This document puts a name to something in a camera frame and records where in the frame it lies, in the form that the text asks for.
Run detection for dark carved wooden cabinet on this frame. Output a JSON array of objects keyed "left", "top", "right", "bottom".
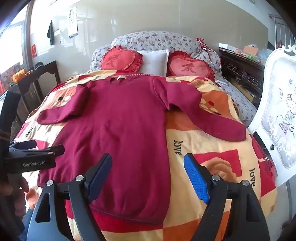
[{"left": 218, "top": 47, "right": 266, "bottom": 105}]

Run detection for person's left hand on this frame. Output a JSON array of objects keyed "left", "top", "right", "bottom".
[{"left": 0, "top": 175, "right": 30, "bottom": 217}]

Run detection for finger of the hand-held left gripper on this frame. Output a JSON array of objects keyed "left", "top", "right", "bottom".
[
  {"left": 9, "top": 140, "right": 37, "bottom": 151},
  {"left": 9, "top": 144, "right": 65, "bottom": 161}
]

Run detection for white ornate chair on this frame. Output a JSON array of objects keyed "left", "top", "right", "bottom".
[{"left": 247, "top": 44, "right": 296, "bottom": 187}]

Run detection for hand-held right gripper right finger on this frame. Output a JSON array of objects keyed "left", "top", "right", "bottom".
[{"left": 183, "top": 153, "right": 271, "bottom": 241}]

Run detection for orange box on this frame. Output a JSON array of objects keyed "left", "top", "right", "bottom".
[{"left": 243, "top": 46, "right": 259, "bottom": 56}]

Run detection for white pillow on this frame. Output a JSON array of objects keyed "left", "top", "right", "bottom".
[{"left": 137, "top": 49, "right": 169, "bottom": 77}]

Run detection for maroon sweater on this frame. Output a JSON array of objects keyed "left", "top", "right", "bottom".
[{"left": 37, "top": 75, "right": 247, "bottom": 226}]

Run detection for printed orange blanket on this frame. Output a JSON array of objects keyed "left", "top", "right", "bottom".
[{"left": 14, "top": 70, "right": 278, "bottom": 241}]

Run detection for floral pillows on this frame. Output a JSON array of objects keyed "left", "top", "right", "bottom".
[{"left": 89, "top": 31, "right": 222, "bottom": 76}]

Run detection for dark wooden chair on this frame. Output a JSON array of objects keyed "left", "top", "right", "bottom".
[{"left": 17, "top": 61, "right": 61, "bottom": 123}]

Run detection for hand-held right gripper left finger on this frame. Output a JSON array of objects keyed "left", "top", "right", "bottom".
[{"left": 30, "top": 153, "right": 113, "bottom": 241}]

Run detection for red patterned cloth bow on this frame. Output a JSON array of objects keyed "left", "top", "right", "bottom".
[{"left": 196, "top": 38, "right": 213, "bottom": 51}]

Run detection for red ruffled heart pillow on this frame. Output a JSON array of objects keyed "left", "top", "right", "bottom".
[{"left": 101, "top": 46, "right": 144, "bottom": 70}]

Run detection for wall calendar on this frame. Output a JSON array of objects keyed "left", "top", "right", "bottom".
[{"left": 68, "top": 6, "right": 79, "bottom": 39}]

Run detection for dark hanging cloth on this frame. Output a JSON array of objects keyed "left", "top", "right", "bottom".
[{"left": 47, "top": 21, "right": 55, "bottom": 46}]

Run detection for metal railing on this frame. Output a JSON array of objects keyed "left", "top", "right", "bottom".
[{"left": 268, "top": 13, "right": 296, "bottom": 50}]

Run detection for floral bedsheet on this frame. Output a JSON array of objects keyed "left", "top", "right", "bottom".
[{"left": 215, "top": 77, "right": 258, "bottom": 123}]

